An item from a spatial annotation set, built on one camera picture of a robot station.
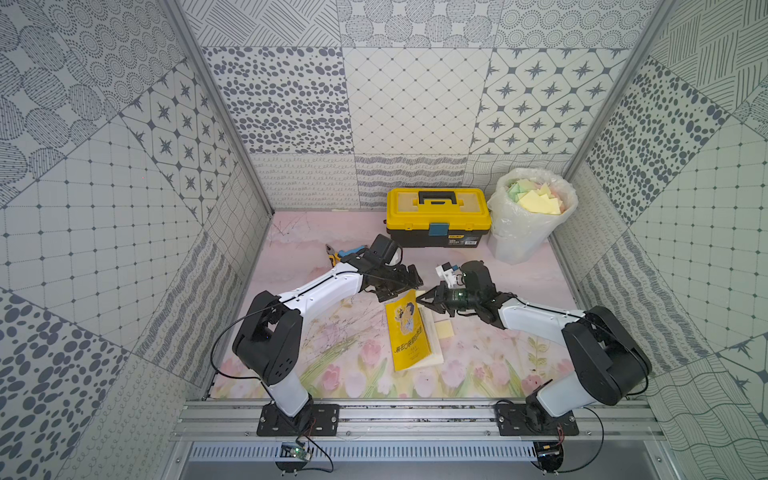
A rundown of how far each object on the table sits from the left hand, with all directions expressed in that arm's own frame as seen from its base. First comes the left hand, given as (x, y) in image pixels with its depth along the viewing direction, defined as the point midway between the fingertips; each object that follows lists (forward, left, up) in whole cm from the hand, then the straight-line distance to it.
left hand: (412, 280), depth 85 cm
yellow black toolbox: (+22, -8, +5) cm, 23 cm away
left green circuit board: (-40, +29, -13) cm, 51 cm away
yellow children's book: (-14, -1, -7) cm, 16 cm away
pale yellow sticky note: (-10, -10, -12) cm, 18 cm away
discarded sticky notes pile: (+21, -36, +15) cm, 44 cm away
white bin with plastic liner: (+15, -32, +14) cm, 38 cm away
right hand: (-6, -1, -2) cm, 6 cm away
